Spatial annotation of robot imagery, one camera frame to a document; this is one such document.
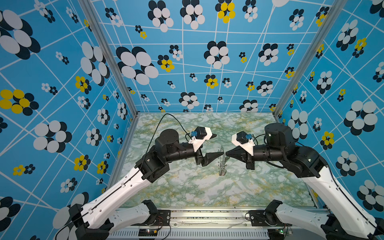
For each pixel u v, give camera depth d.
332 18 0.71
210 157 0.48
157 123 1.15
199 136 0.44
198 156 0.47
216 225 0.72
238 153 0.53
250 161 0.48
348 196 0.38
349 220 0.36
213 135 0.56
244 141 0.46
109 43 0.83
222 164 0.57
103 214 0.39
